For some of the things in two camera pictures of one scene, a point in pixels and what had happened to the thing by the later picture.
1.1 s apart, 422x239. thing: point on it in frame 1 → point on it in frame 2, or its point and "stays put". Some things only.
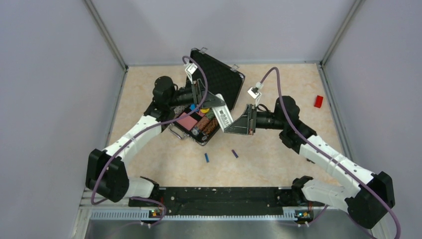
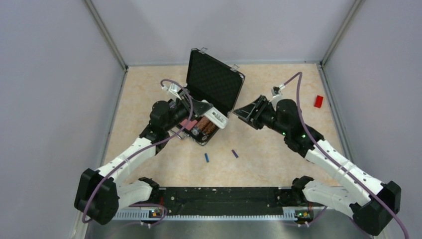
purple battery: [235, 154] stays put
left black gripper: [208, 99] → [199, 108]
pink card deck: [187, 122] stays put
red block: [318, 100] stays put
